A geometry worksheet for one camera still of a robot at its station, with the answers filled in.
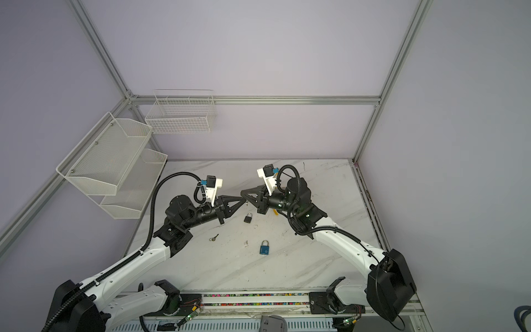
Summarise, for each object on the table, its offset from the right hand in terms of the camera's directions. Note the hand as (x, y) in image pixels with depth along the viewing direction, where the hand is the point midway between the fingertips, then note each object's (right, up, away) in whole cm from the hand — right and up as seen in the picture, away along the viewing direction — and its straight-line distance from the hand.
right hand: (240, 196), depth 66 cm
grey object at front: (+11, -44, +3) cm, 45 cm away
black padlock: (-1, -13, +31) cm, 33 cm away
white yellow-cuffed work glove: (+11, -5, 0) cm, 12 cm away
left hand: (+1, -2, +1) cm, 3 cm away
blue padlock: (+7, -24, +20) cm, 33 cm away
